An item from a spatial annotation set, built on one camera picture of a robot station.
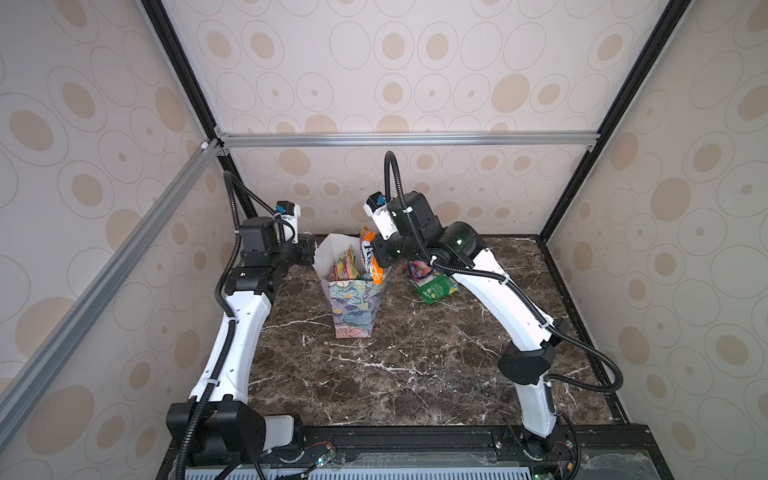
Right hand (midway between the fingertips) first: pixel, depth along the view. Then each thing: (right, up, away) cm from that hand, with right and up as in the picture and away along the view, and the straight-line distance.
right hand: (372, 242), depth 69 cm
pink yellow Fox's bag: (-9, -7, +13) cm, 17 cm away
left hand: (-13, +3, +4) cm, 14 cm away
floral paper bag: (-6, -16, +10) cm, 20 cm away
